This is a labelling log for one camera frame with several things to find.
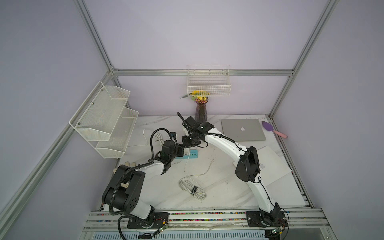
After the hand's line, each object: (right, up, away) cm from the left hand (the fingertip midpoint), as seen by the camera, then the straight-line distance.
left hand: (181, 147), depth 94 cm
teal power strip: (+5, -5, +2) cm, 7 cm away
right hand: (+4, +1, -5) cm, 6 cm away
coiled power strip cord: (+8, -21, -11) cm, 25 cm away
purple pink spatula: (+67, +12, +20) cm, 71 cm away
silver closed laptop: (+45, +11, +17) cm, 50 cm away
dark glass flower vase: (+13, +22, +17) cm, 31 cm away
